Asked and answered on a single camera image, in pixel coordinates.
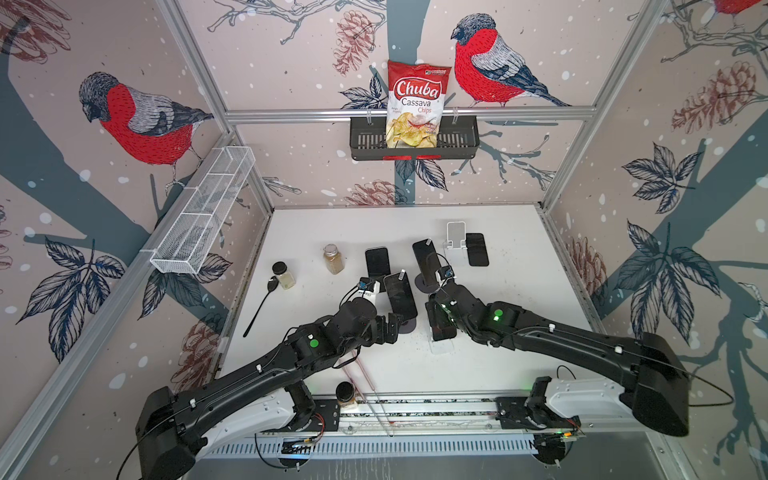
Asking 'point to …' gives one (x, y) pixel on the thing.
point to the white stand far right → (456, 235)
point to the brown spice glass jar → (334, 259)
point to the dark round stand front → (406, 326)
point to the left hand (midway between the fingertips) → (390, 318)
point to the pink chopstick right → (374, 390)
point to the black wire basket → (458, 137)
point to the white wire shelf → (199, 227)
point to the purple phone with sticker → (399, 295)
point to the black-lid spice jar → (286, 278)
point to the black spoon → (271, 286)
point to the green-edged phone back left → (378, 262)
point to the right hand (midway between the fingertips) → (433, 308)
